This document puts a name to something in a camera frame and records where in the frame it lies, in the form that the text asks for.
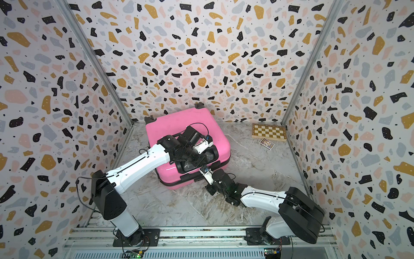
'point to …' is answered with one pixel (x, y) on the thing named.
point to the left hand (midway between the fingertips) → (206, 158)
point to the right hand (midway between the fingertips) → (205, 178)
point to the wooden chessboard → (270, 132)
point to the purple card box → (267, 143)
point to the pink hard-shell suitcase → (166, 174)
